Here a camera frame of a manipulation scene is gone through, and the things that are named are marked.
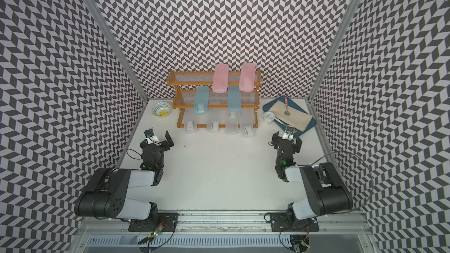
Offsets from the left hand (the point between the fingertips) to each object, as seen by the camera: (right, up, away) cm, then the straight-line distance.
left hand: (159, 134), depth 90 cm
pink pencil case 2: (+45, +29, -3) cm, 54 cm away
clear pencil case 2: (+27, +6, +12) cm, 30 cm away
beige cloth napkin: (+77, +8, +17) cm, 80 cm away
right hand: (+67, -1, +1) cm, 67 cm away
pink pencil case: (+32, +29, -3) cm, 43 cm away
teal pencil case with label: (+20, +19, +10) cm, 29 cm away
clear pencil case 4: (+46, +5, +13) cm, 48 cm away
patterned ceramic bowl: (-8, +14, +22) cm, 27 cm away
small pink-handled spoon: (+73, +12, +21) cm, 77 cm away
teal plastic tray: (+86, +5, +14) cm, 87 cm away
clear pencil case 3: (+38, +4, +12) cm, 40 cm away
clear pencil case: (+13, +6, +13) cm, 19 cm away
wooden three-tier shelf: (+8, +31, +21) cm, 38 cm away
